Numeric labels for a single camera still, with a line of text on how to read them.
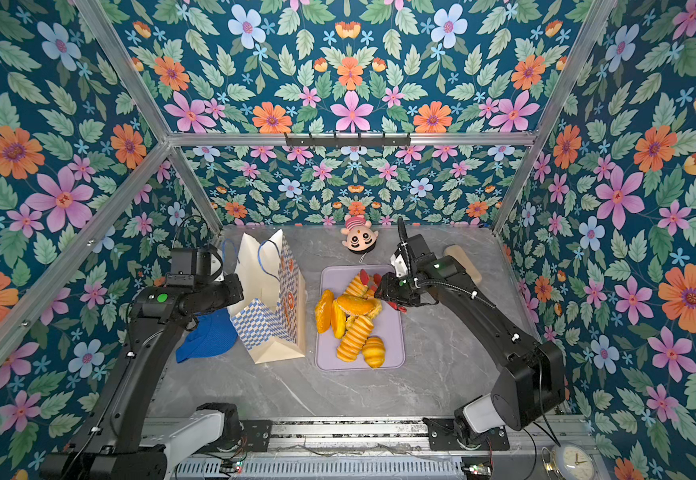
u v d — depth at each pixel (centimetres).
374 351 86
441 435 73
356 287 94
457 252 109
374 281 88
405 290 67
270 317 72
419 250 62
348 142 91
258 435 74
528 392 41
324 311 90
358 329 85
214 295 64
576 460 67
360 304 88
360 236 106
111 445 37
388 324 92
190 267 53
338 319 89
